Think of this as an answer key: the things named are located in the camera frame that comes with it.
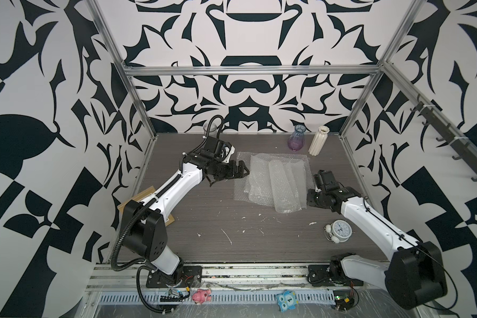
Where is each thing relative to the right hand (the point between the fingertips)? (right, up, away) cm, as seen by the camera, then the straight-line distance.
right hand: (311, 195), depth 87 cm
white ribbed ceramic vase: (+9, +24, +16) cm, 30 cm away
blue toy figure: (-15, -32, -18) cm, 40 cm away
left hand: (-31, +11, -4) cm, 34 cm away
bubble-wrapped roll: (-11, -1, -2) cm, 12 cm away
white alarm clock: (+9, -14, -6) cm, 17 cm away
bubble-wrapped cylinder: (-21, 0, +9) cm, 23 cm away
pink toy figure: (-44, -31, -18) cm, 57 cm away
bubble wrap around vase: (-30, +3, +11) cm, 32 cm away
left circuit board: (-55, -34, -14) cm, 66 cm away
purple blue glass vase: (0, +25, +21) cm, 33 cm away
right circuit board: (+6, -34, -16) cm, 38 cm away
